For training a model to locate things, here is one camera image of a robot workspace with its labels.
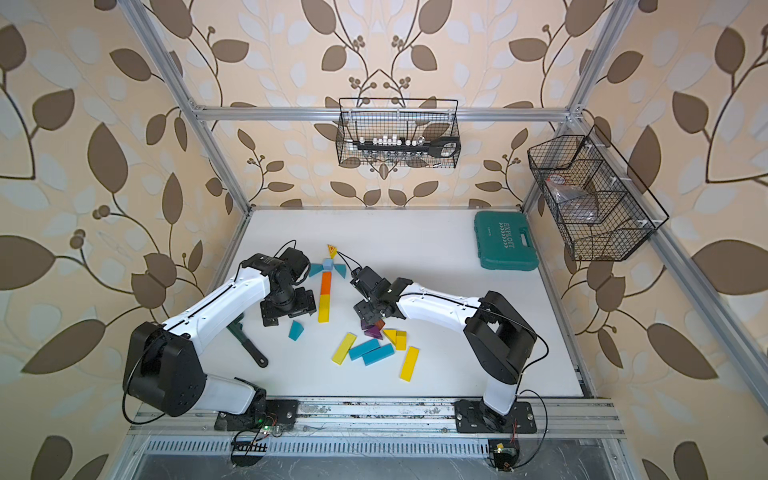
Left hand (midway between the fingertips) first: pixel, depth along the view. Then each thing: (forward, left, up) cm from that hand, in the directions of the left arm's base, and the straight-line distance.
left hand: (300, 313), depth 82 cm
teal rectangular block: (-7, -18, -9) cm, 21 cm away
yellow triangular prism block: (-3, -26, -7) cm, 27 cm away
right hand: (+5, -20, -4) cm, 21 cm away
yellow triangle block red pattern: (+27, -4, -7) cm, 29 cm away
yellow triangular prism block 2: (-4, -28, -8) cm, 30 cm away
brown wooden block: (+1, -22, -9) cm, 24 cm away
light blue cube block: (+22, -3, -7) cm, 23 cm away
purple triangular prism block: (0, -18, -9) cm, 20 cm away
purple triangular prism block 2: (-2, -20, -7) cm, 22 cm away
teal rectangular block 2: (-8, -22, -9) cm, 25 cm away
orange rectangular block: (+15, -3, -9) cm, 18 cm away
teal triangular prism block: (+21, -8, -8) cm, 24 cm away
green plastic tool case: (+30, -65, -4) cm, 72 cm away
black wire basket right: (+17, -77, +26) cm, 83 cm away
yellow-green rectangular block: (-6, -12, -10) cm, 16 cm away
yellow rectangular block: (-11, -31, -9) cm, 34 cm away
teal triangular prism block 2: (-2, +3, -8) cm, 9 cm away
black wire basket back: (+52, -27, +25) cm, 64 cm away
